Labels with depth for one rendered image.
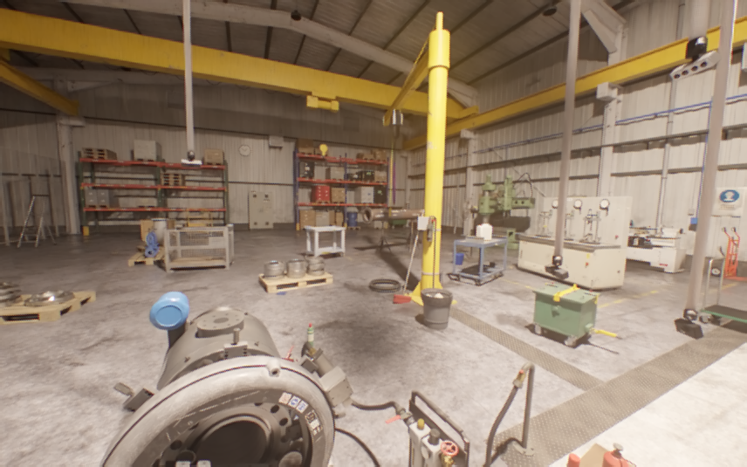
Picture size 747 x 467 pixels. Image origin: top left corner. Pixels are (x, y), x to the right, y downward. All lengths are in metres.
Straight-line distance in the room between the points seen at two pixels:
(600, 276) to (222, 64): 12.42
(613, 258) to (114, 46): 14.29
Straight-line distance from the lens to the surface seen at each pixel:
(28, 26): 13.65
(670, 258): 9.70
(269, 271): 5.26
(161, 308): 1.74
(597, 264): 6.36
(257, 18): 12.66
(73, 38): 13.24
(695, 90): 11.53
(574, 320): 3.77
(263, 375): 1.12
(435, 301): 3.52
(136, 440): 1.17
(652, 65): 11.40
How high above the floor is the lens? 1.52
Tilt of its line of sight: 6 degrees down
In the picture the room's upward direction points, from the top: 1 degrees clockwise
